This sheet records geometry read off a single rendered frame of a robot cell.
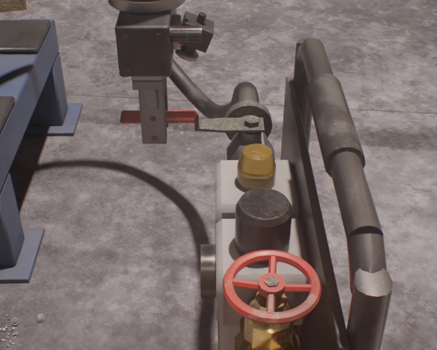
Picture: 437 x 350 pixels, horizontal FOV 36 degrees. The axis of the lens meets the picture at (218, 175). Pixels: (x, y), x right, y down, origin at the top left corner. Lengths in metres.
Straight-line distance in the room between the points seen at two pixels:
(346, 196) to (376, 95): 1.32
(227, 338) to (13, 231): 0.69
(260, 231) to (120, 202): 0.86
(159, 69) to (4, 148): 0.62
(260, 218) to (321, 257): 0.06
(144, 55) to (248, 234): 0.19
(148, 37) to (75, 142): 1.00
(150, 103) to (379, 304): 0.34
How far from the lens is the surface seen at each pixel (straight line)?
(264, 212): 0.55
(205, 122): 0.73
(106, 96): 1.76
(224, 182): 0.66
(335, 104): 0.57
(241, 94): 0.83
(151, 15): 0.63
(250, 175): 0.64
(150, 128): 0.71
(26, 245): 1.31
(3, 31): 1.53
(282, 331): 0.51
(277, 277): 0.50
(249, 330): 0.52
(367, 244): 0.45
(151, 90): 0.66
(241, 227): 0.56
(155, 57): 0.62
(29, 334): 1.17
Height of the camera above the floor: 0.86
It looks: 36 degrees down
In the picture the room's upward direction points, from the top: straight up
